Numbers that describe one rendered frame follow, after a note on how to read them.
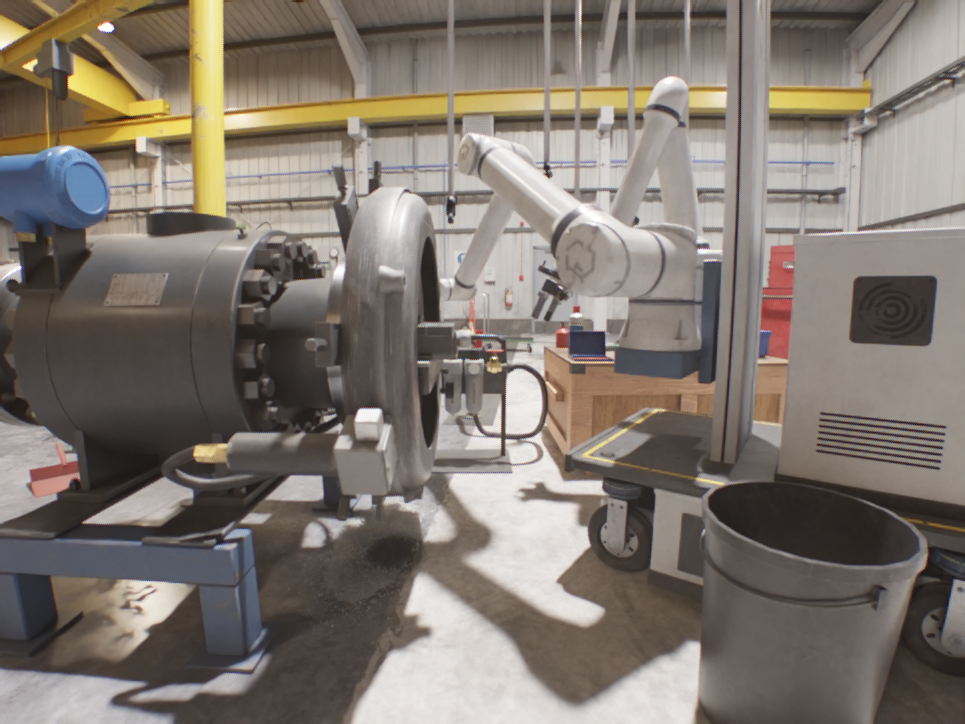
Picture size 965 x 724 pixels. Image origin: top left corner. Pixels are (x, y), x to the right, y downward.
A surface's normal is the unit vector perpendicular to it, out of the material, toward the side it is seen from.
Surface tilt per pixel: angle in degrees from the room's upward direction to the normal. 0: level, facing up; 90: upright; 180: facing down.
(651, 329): 68
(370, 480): 112
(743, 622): 93
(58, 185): 93
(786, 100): 90
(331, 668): 0
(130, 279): 62
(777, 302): 90
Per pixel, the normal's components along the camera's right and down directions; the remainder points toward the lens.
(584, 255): -0.76, 0.14
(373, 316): 0.02, -0.09
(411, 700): 0.00, -0.99
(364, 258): 0.02, -0.36
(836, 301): -0.61, 0.10
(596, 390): 0.00, 0.12
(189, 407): 0.00, 0.48
